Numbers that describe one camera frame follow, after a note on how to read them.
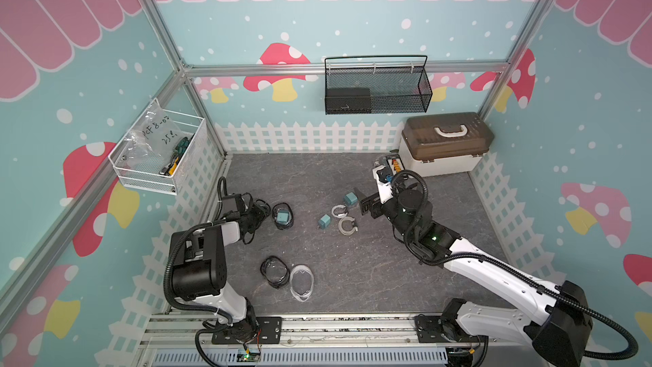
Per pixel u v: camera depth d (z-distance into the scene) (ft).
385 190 1.99
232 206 2.49
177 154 2.39
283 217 3.17
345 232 3.09
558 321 1.27
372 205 2.08
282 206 3.27
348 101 2.92
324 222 3.09
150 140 2.29
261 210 2.86
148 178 2.11
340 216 3.26
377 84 3.09
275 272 2.78
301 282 2.73
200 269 1.53
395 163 3.81
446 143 3.19
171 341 2.39
